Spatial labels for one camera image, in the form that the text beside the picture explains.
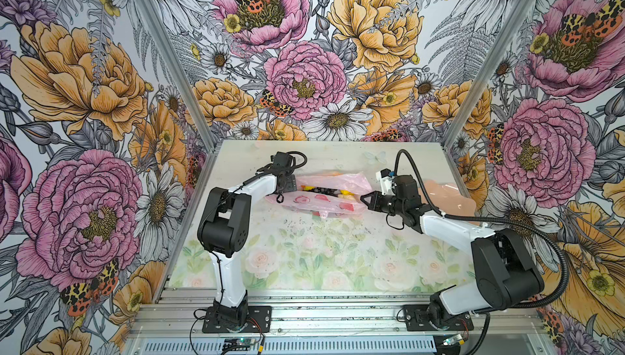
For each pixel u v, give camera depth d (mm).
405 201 706
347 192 982
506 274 442
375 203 794
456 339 714
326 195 896
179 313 782
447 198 1052
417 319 740
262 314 745
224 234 527
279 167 811
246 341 710
